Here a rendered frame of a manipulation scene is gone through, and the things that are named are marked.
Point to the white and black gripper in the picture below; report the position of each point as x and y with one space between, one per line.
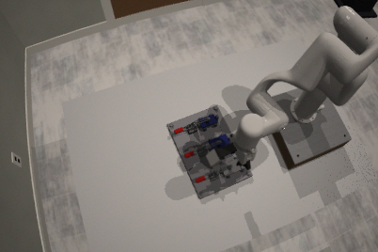
244 157

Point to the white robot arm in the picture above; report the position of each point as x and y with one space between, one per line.
327 54

